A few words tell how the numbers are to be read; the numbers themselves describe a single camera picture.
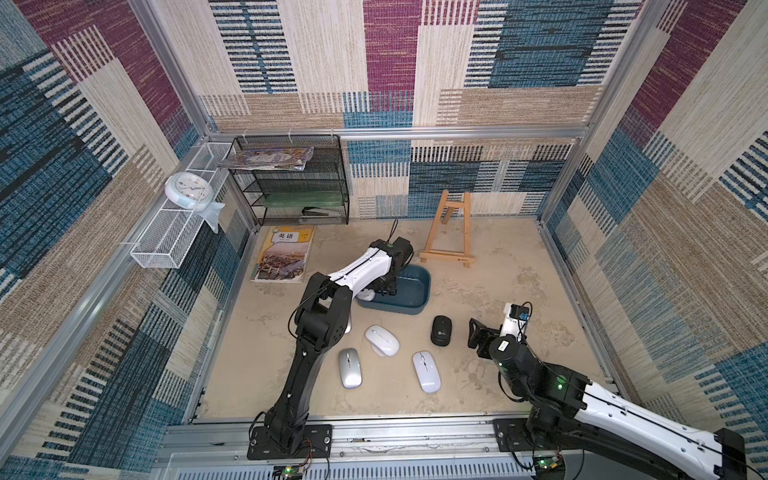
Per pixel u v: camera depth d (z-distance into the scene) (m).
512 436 0.74
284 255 1.09
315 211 1.09
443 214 0.97
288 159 0.88
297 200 1.10
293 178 1.08
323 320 0.60
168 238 0.91
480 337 0.70
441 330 0.90
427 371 0.83
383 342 0.87
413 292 0.99
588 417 0.51
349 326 0.91
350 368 0.84
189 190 0.75
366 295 0.96
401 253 0.86
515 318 0.65
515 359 0.55
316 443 0.73
